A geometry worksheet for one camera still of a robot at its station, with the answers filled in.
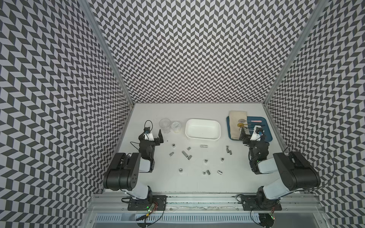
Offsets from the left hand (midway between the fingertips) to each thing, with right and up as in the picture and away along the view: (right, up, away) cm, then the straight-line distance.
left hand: (153, 130), depth 91 cm
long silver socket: (+21, -15, 0) cm, 26 cm away
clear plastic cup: (+6, +4, +11) cm, 13 cm away
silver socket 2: (+23, -12, +2) cm, 26 cm away
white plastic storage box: (+33, 0, +13) cm, 36 cm away
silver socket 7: (+32, -24, -9) cm, 41 cm away
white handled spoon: (+62, 0, +14) cm, 63 cm away
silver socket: (+13, -10, +1) cm, 16 cm away
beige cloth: (+58, +9, +17) cm, 61 cm away
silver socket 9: (+42, -24, -9) cm, 49 cm away
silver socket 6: (+44, -17, -4) cm, 48 cm away
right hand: (+62, +1, -2) cm, 62 cm away
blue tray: (+80, +4, +14) cm, 81 cm away
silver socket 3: (+24, -17, -2) cm, 29 cm away
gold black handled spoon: (+62, +3, +13) cm, 64 cm away
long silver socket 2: (+33, -10, +3) cm, 35 cm away
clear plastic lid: (+15, +2, +7) cm, 16 cm away
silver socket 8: (+35, -23, -9) cm, 43 cm away
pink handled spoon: (+64, +6, +15) cm, 66 cm away
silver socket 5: (+50, -14, 0) cm, 52 cm away
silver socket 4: (+49, -12, +1) cm, 50 cm away
